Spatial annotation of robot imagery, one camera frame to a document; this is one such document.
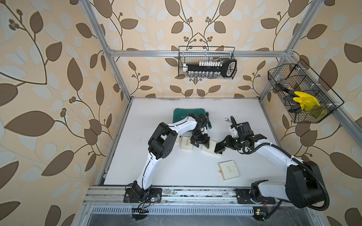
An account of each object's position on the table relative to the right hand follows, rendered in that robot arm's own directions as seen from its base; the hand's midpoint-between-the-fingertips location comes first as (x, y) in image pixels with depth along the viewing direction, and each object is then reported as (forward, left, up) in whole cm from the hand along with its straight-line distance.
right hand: (222, 143), depth 87 cm
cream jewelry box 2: (+3, +23, -3) cm, 24 cm away
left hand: (+1, +12, -3) cm, 12 cm away
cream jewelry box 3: (-2, +7, -4) cm, 8 cm away
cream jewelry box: (+6, +28, -4) cm, 28 cm away
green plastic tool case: (+27, +28, -2) cm, 38 cm away
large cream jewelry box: (-15, -1, -4) cm, 16 cm away
